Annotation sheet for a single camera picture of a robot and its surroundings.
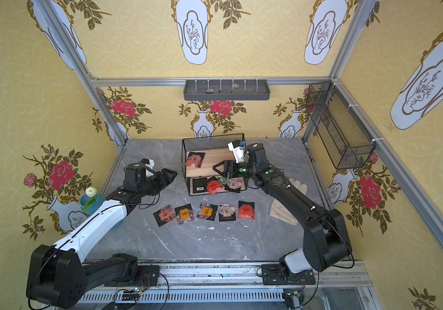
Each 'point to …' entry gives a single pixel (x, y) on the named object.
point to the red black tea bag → (246, 210)
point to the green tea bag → (223, 179)
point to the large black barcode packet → (198, 186)
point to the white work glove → (278, 210)
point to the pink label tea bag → (164, 215)
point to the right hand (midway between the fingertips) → (214, 170)
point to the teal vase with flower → (92, 202)
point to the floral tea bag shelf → (234, 183)
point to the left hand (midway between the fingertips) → (172, 176)
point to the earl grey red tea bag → (194, 159)
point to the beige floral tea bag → (226, 212)
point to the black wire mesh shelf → (216, 150)
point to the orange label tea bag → (206, 211)
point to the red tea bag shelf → (213, 186)
